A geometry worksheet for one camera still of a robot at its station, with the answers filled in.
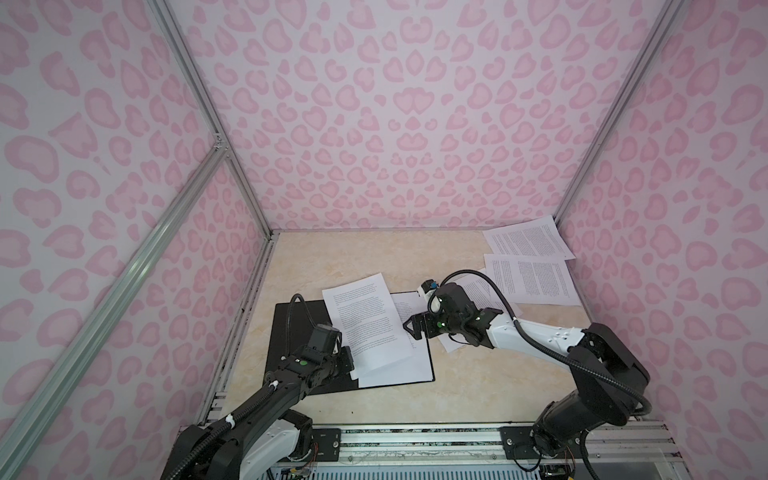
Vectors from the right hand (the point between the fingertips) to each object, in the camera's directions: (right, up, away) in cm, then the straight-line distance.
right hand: (416, 320), depth 85 cm
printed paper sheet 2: (-1, -14, +1) cm, 14 cm away
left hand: (-18, -10, 0) cm, 21 cm away
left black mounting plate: (-22, -28, -12) cm, 37 cm away
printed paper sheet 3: (+13, +11, -16) cm, 23 cm away
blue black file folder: (-29, +3, -18) cm, 34 cm away
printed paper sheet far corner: (+51, +26, +32) cm, 65 cm away
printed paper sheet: (-16, +1, +10) cm, 19 cm away
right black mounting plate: (+24, -28, -12) cm, 38 cm away
